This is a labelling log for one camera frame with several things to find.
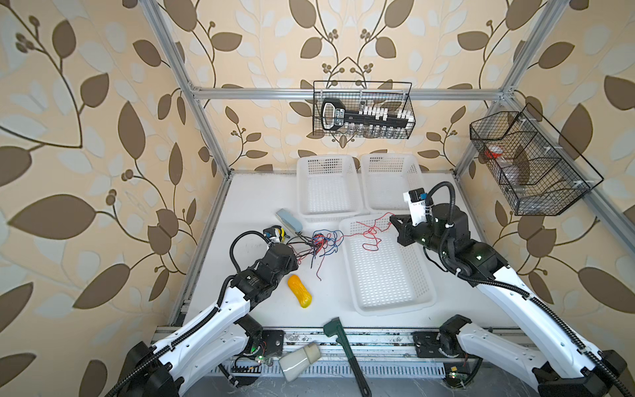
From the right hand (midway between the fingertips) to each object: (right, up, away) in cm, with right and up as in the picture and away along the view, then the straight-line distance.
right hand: (394, 219), depth 71 cm
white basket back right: (+9, +16, +49) cm, 52 cm away
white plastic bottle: (-29, -39, -4) cm, 49 cm away
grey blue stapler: (-35, -3, +30) cm, 46 cm away
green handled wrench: (-17, -34, +6) cm, 39 cm away
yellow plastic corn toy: (-29, -25, +11) cm, 40 cm away
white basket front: (+2, -22, +18) cm, 29 cm away
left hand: (-31, -11, +11) cm, 35 cm away
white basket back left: (-19, +11, +45) cm, 50 cm away
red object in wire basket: (+36, +21, +12) cm, 43 cm away
